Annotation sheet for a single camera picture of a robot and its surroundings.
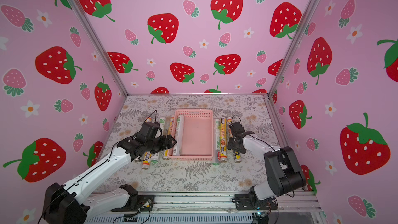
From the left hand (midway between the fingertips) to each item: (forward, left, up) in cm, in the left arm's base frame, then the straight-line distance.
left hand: (173, 142), depth 81 cm
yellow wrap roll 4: (-1, -28, -10) cm, 29 cm away
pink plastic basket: (+8, -12, -13) cm, 20 cm away
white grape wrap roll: (+6, -24, -9) cm, 26 cm away
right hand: (+5, -38, -12) cm, 40 cm away
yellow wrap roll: (+22, +22, -11) cm, 33 cm away
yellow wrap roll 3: (-4, +3, -5) cm, 7 cm away
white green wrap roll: (-4, +11, -10) cm, 16 cm away
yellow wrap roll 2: (-8, +16, -11) cm, 21 cm away
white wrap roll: (+10, -1, -10) cm, 14 cm away
